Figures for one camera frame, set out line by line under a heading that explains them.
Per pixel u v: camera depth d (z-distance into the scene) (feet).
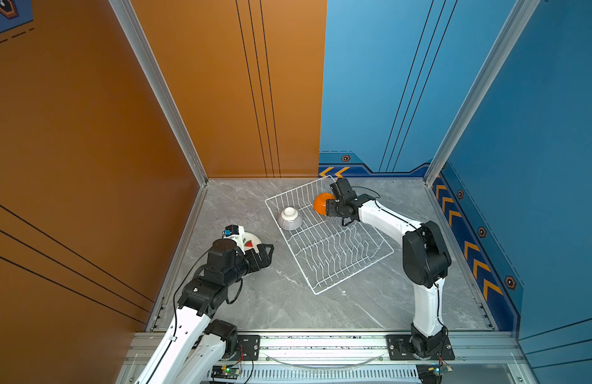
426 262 1.74
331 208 2.85
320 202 3.41
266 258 2.16
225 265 1.78
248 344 2.44
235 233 2.17
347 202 2.43
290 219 3.18
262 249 2.18
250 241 3.10
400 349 2.38
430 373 2.31
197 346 1.94
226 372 2.30
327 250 3.00
